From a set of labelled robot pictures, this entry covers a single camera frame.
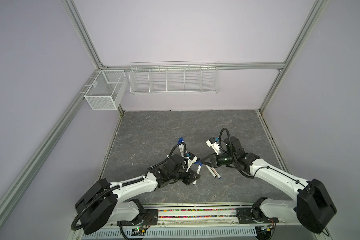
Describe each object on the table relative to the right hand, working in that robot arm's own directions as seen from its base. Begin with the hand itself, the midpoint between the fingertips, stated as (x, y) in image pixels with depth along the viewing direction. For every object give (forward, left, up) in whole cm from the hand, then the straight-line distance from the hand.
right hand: (201, 163), depth 77 cm
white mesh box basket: (+48, +62, +12) cm, 79 cm away
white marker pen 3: (0, -9, -13) cm, 16 cm away
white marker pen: (+23, +12, -13) cm, 29 cm away
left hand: (-5, +2, -4) cm, 7 cm away
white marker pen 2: (-4, +2, -3) cm, 5 cm away
